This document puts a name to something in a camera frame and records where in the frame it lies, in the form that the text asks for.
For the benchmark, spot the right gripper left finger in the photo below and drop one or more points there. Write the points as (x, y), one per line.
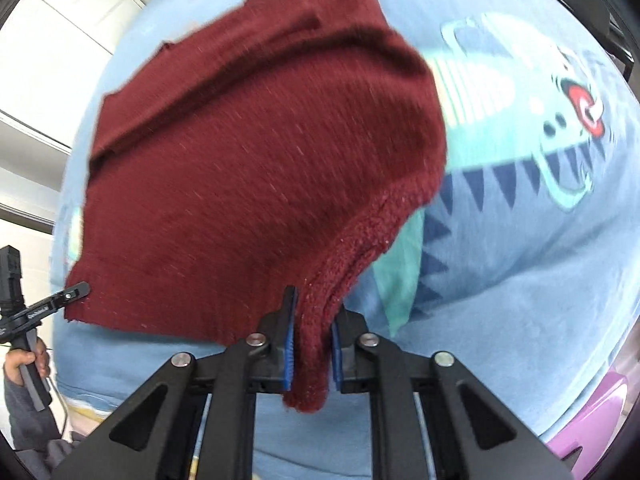
(192, 407)

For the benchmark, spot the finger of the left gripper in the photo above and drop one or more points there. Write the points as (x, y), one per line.
(33, 316)

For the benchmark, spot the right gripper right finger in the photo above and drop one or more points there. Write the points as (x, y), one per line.
(431, 418)

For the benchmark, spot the dark red knit sweater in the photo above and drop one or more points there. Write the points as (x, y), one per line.
(284, 144)

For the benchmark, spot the person's left hand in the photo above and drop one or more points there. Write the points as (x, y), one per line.
(16, 359)

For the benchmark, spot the purple plastic stool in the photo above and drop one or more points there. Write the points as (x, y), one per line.
(583, 441)

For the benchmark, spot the blue dinosaur bed sheet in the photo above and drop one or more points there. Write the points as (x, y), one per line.
(524, 264)

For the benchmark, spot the white wardrobe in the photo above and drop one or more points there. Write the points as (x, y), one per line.
(53, 53)

